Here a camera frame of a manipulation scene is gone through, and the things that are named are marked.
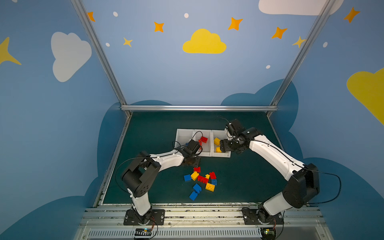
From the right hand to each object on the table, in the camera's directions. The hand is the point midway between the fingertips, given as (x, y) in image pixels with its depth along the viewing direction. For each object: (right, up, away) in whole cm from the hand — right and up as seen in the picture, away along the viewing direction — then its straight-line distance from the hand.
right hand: (228, 145), depth 85 cm
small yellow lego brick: (-11, -19, +3) cm, 22 cm away
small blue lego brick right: (-8, -21, 0) cm, 22 cm away
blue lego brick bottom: (-20, -27, -4) cm, 34 cm away
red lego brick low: (-15, -20, +1) cm, 25 cm away
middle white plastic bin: (-11, -3, +16) cm, 19 cm away
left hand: (-18, -10, +9) cm, 22 cm away
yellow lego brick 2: (-19, -18, +2) cm, 26 cm away
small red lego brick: (-17, -15, +6) cm, 24 cm away
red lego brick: (-13, +2, +18) cm, 23 cm away
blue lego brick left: (-23, -19, +2) cm, 30 cm away
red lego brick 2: (-8, -19, +4) cm, 21 cm away
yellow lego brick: (-6, -2, -4) cm, 8 cm away
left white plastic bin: (-27, +4, +22) cm, 35 cm away
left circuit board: (-45, -42, -11) cm, 62 cm away
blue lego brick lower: (-18, -23, -3) cm, 29 cm away
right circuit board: (+18, -42, -11) cm, 47 cm away
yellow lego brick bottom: (-10, -24, -1) cm, 26 cm away
